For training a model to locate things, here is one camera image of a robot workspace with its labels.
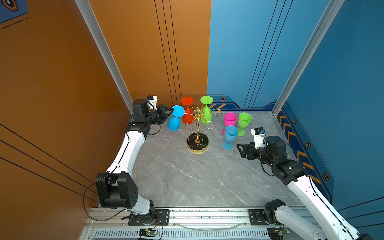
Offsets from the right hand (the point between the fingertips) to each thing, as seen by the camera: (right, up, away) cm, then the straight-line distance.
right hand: (242, 144), depth 75 cm
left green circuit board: (-46, -42, -4) cm, 62 cm away
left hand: (-34, +19, +2) cm, 39 cm away
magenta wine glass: (-1, +13, +21) cm, 25 cm away
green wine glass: (+7, +12, +20) cm, 24 cm away
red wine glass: (-28, +15, +15) cm, 35 cm away
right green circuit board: (+15, -42, -4) cm, 45 cm away
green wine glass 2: (-17, +16, +17) cm, 29 cm away
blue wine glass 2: (-1, +5, +19) cm, 20 cm away
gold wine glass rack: (-22, -2, +25) cm, 33 cm away
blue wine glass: (-36, +12, +8) cm, 39 cm away
